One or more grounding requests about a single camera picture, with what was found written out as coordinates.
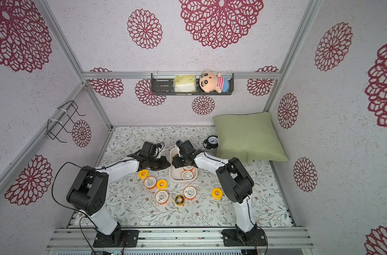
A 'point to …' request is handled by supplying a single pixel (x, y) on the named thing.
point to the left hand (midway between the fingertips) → (170, 165)
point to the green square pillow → (247, 137)
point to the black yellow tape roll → (179, 200)
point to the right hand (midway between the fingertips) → (174, 160)
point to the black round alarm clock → (211, 142)
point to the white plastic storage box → (175, 173)
